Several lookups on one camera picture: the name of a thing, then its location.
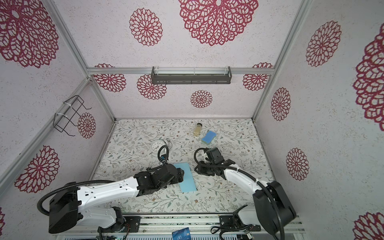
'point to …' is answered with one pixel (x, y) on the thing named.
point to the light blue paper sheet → (187, 185)
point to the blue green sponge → (208, 138)
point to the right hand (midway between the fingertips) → (197, 166)
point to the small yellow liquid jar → (197, 129)
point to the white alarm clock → (156, 144)
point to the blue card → (183, 234)
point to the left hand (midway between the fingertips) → (178, 175)
